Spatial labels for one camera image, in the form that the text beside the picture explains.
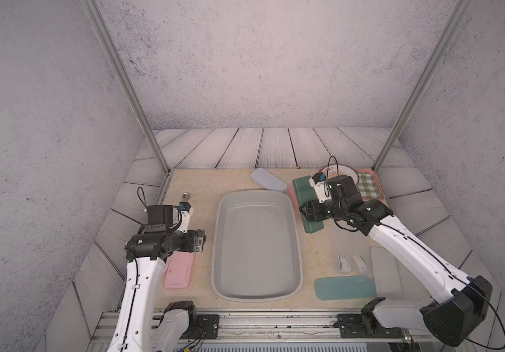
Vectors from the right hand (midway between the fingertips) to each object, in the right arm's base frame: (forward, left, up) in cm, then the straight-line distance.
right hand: (308, 206), depth 76 cm
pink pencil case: (-16, +47, -20) cm, 54 cm away
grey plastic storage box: (-7, +19, -23) cm, 30 cm away
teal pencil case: (-19, -15, -26) cm, 36 cm away
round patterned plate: (+40, -23, -23) cm, 52 cm away
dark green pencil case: (+1, +2, +5) cm, 5 cm away
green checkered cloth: (+29, -37, -23) cm, 52 cm away
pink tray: (+32, -43, -24) cm, 59 cm away
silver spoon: (+21, +54, -21) cm, 62 cm away
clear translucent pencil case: (-6, -19, -23) cm, 31 cm away
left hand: (-9, +38, -4) cm, 40 cm away
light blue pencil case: (+32, +14, -22) cm, 41 cm away
